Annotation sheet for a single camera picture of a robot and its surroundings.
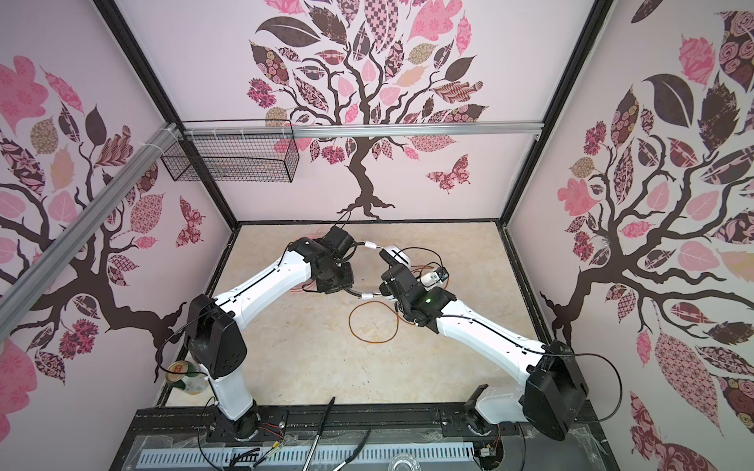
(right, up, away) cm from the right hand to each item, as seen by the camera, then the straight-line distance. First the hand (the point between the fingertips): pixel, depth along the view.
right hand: (397, 279), depth 81 cm
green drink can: (-53, -23, -10) cm, 59 cm away
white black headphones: (-1, +7, -2) cm, 7 cm away
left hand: (-15, -3, +3) cm, 16 cm away
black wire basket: (-44, +42, +13) cm, 62 cm away
